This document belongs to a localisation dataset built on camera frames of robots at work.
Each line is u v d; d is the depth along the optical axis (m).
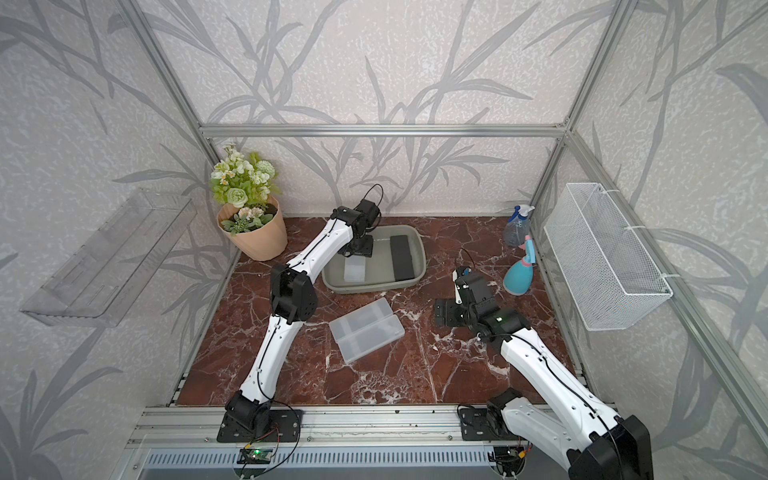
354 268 0.96
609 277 0.60
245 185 0.91
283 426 0.74
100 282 0.66
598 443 0.38
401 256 1.08
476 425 0.72
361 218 0.76
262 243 0.96
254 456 0.71
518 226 1.05
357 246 0.90
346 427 0.75
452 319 0.71
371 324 0.89
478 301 0.59
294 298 0.64
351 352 0.85
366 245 0.91
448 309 0.70
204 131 0.94
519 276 0.93
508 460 0.70
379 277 1.01
